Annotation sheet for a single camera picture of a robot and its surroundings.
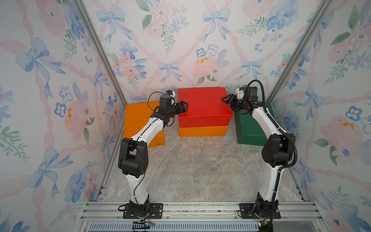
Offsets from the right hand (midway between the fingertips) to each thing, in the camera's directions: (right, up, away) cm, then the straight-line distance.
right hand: (224, 100), depth 92 cm
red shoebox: (-12, -5, -3) cm, 13 cm away
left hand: (-25, -3, -3) cm, 25 cm away
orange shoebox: (-12, -20, +8) cm, 25 cm away
